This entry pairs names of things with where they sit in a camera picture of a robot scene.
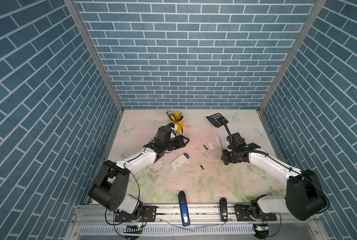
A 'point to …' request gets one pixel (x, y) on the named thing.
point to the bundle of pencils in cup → (171, 116)
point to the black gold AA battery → (205, 147)
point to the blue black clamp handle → (183, 208)
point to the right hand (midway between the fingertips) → (222, 156)
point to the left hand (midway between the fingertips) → (188, 141)
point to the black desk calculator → (216, 119)
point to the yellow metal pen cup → (179, 123)
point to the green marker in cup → (180, 115)
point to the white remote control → (179, 161)
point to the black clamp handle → (223, 209)
